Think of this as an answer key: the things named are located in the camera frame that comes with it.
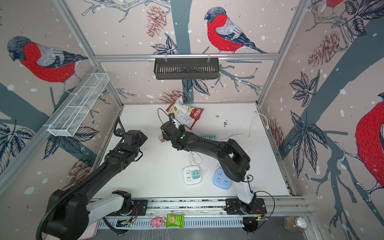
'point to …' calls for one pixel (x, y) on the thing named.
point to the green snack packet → (175, 220)
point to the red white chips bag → (183, 114)
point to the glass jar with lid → (294, 224)
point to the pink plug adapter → (161, 138)
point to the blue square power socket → (221, 179)
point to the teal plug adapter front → (196, 174)
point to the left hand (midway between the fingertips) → (136, 136)
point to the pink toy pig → (157, 221)
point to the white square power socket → (187, 175)
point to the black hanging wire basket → (170, 68)
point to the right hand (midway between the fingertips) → (170, 129)
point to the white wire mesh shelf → (68, 121)
